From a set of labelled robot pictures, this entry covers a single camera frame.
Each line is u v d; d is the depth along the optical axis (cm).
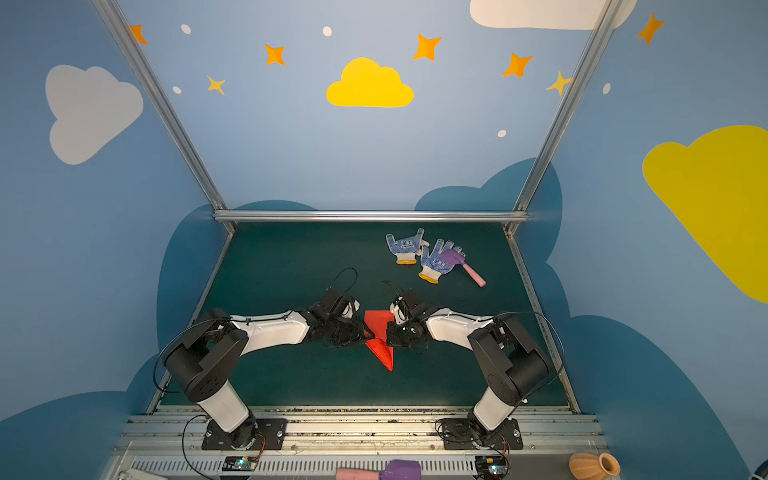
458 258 111
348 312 82
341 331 79
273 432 75
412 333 69
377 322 86
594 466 62
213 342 52
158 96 83
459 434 75
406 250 114
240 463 71
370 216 116
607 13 69
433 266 110
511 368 46
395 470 69
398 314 83
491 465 71
